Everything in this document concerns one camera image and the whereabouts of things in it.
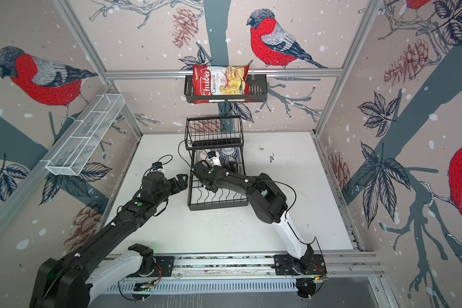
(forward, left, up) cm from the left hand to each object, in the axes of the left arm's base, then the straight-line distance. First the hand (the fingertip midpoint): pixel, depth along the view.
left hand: (179, 178), depth 82 cm
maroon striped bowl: (+6, -24, +1) cm, 25 cm away
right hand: (+8, -20, -8) cm, 23 cm away
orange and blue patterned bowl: (+22, -19, -9) cm, 30 cm away
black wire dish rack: (+24, -12, +4) cm, 27 cm away
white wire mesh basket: (+12, +38, +15) cm, 42 cm away
